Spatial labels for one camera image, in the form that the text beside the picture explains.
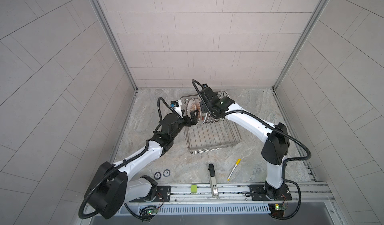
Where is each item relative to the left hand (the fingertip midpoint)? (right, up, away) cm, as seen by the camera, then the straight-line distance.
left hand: (195, 109), depth 78 cm
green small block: (-1, -39, -5) cm, 40 cm away
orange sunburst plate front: (-3, +1, +16) cm, 16 cm away
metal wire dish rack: (+5, -15, +13) cm, 21 cm away
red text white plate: (+6, -3, -18) cm, 19 cm away
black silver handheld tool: (+9, -38, -9) cm, 40 cm away
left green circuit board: (-18, -44, -14) cm, 49 cm away
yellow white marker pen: (+24, -29, +3) cm, 37 cm away
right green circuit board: (+40, -45, -9) cm, 61 cm away
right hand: (+5, +3, +7) cm, 9 cm away
